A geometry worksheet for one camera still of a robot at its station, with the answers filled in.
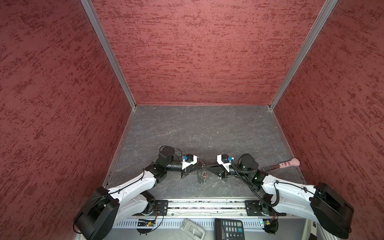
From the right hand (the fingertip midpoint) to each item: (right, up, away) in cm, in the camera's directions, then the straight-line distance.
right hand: (206, 170), depth 71 cm
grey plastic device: (-7, -27, -4) cm, 28 cm away
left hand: (-3, -1, +3) cm, 5 cm away
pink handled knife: (+55, -1, +17) cm, 58 cm away
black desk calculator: (+9, -26, -4) cm, 27 cm away
